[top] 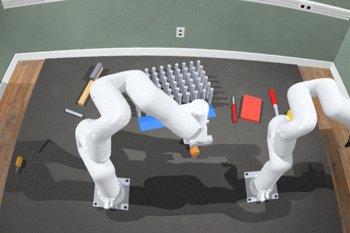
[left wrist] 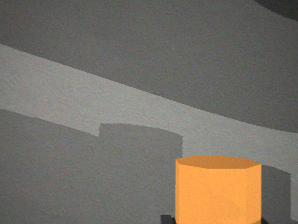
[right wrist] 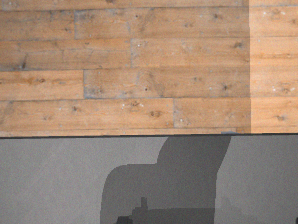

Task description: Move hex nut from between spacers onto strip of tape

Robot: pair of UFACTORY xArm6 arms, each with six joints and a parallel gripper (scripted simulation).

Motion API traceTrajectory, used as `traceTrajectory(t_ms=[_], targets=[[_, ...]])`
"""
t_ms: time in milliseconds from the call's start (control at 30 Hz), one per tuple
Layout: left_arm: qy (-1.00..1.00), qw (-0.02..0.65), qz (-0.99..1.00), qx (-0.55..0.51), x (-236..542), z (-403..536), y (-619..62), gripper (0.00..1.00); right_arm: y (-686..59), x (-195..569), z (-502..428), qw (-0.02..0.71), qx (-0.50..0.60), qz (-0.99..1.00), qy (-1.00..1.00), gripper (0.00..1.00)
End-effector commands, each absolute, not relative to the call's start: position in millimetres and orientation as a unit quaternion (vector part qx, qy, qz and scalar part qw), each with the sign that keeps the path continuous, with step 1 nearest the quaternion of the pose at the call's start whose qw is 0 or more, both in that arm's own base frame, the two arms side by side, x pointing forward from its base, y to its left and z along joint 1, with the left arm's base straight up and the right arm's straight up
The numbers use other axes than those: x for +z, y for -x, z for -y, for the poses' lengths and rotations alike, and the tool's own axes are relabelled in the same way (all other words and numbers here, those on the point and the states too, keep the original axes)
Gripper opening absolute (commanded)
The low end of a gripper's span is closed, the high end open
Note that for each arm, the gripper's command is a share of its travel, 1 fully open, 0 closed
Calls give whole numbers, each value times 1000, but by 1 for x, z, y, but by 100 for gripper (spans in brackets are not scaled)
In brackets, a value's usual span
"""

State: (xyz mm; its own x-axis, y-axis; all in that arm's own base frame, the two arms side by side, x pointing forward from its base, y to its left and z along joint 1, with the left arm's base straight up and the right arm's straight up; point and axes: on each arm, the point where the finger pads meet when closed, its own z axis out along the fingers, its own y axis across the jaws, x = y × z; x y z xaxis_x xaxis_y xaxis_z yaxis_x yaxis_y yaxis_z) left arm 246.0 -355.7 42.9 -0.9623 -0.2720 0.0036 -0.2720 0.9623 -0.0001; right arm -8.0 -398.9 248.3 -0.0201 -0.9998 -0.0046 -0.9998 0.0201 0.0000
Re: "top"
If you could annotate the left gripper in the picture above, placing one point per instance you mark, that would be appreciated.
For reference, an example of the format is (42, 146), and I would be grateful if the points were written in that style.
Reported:
(186, 142)

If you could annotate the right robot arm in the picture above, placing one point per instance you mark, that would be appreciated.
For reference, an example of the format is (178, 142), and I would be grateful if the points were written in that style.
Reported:
(283, 132)

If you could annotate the blue flat bar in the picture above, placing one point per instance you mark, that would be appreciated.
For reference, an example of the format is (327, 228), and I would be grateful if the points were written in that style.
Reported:
(148, 122)

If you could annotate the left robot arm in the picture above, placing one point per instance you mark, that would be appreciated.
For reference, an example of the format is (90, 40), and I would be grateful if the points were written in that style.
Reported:
(188, 121)

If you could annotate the red rectangular block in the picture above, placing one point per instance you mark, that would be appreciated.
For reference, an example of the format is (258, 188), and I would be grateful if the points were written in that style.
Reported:
(251, 109)

